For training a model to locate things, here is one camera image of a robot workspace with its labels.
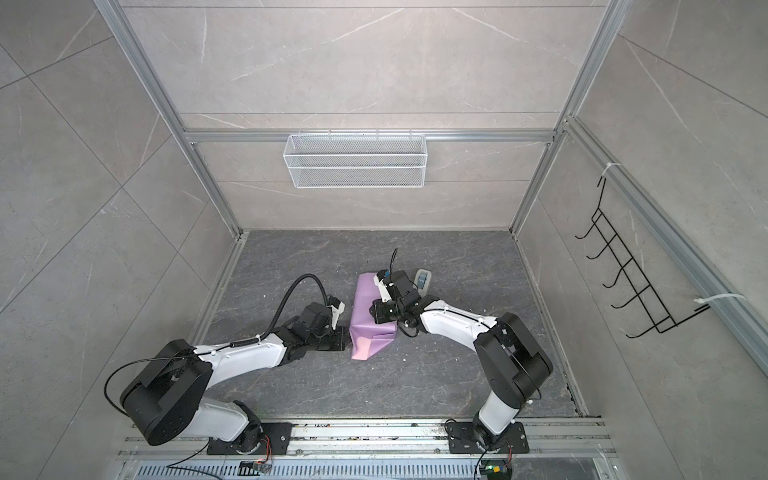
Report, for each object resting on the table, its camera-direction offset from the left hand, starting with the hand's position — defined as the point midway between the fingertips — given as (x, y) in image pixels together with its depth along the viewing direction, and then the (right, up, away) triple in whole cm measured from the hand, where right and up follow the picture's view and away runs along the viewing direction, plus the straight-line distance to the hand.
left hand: (355, 331), depth 87 cm
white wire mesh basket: (-2, +55, +13) cm, 57 cm away
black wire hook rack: (+65, +10, -29) cm, 72 cm away
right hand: (+5, +7, +2) cm, 9 cm away
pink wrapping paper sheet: (+3, -1, +1) cm, 3 cm away
